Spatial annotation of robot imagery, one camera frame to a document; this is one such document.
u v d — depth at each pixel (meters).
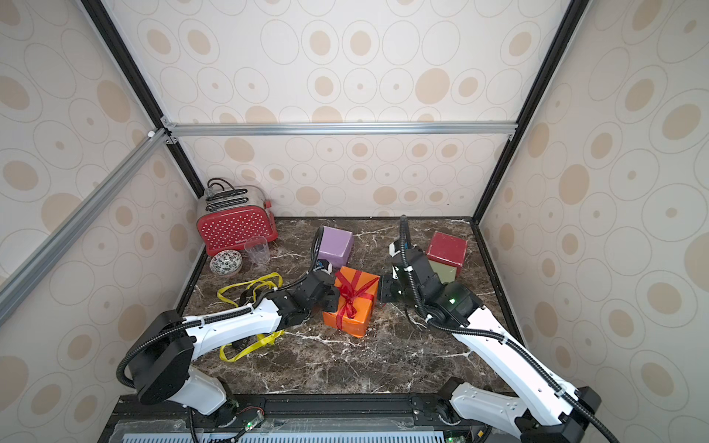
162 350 0.45
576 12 0.68
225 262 1.03
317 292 0.65
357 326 0.86
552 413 0.37
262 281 1.00
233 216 0.98
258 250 1.06
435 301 0.48
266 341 0.85
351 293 0.85
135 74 0.78
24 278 0.52
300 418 0.73
